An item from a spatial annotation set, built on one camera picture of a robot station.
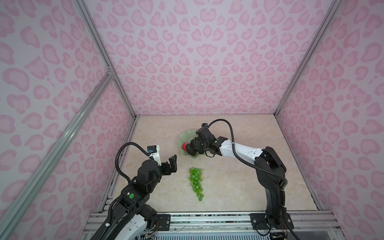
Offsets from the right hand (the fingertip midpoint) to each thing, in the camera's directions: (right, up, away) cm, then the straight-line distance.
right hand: (198, 140), depth 92 cm
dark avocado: (-5, -6, +1) cm, 8 cm away
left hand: (-15, -5, -20) cm, 25 cm away
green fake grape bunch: (-2, -21, -8) cm, 23 cm away
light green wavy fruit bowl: (-9, +1, +11) cm, 14 cm away
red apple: (-9, -4, +5) cm, 11 cm away
